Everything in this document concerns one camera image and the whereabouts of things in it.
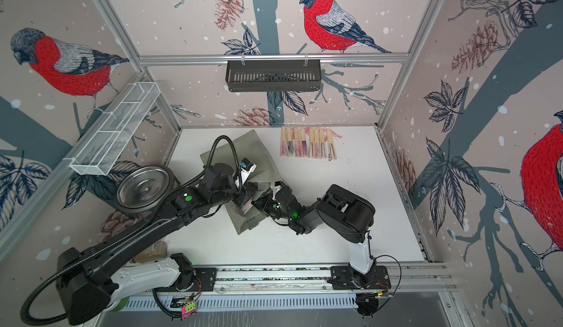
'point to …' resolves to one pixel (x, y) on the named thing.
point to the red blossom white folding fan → (310, 141)
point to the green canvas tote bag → (265, 174)
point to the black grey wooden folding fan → (290, 144)
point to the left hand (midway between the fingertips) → (255, 180)
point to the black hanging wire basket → (273, 75)
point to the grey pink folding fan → (324, 137)
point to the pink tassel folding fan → (247, 207)
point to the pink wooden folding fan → (283, 141)
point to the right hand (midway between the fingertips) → (252, 201)
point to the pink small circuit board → (188, 310)
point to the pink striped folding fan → (317, 140)
